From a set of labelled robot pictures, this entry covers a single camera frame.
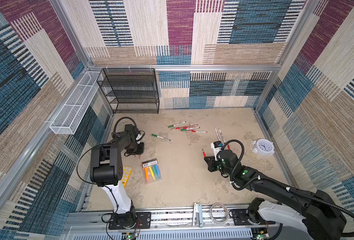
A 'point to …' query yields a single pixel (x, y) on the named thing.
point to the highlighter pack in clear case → (152, 172)
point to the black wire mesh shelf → (131, 90)
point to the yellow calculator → (127, 172)
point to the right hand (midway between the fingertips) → (206, 160)
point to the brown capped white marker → (221, 136)
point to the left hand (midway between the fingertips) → (140, 149)
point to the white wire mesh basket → (67, 120)
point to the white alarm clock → (263, 147)
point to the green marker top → (177, 124)
